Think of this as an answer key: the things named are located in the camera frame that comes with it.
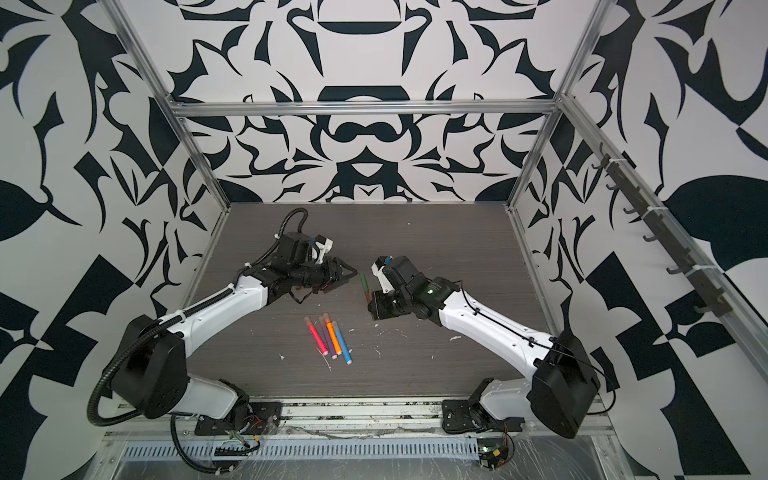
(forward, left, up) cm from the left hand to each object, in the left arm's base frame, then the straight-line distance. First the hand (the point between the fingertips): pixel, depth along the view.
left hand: (357, 269), depth 80 cm
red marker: (-13, +11, -17) cm, 25 cm away
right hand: (-9, -3, -3) cm, 10 cm away
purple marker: (-12, +9, -18) cm, 23 cm away
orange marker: (-11, +8, -17) cm, 22 cm away
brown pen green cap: (-3, -2, -3) cm, 5 cm away
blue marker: (-17, +3, -17) cm, 24 cm away
